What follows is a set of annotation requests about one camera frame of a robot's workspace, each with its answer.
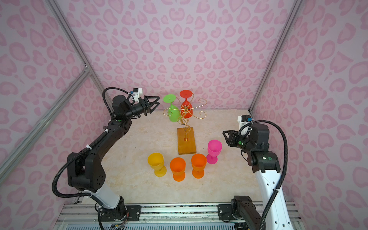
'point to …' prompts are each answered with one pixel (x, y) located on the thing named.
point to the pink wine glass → (214, 147)
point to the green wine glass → (174, 112)
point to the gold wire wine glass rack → (186, 135)
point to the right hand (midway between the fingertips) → (226, 131)
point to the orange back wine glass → (177, 165)
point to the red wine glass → (186, 109)
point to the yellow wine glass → (156, 161)
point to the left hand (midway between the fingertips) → (160, 98)
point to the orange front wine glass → (199, 161)
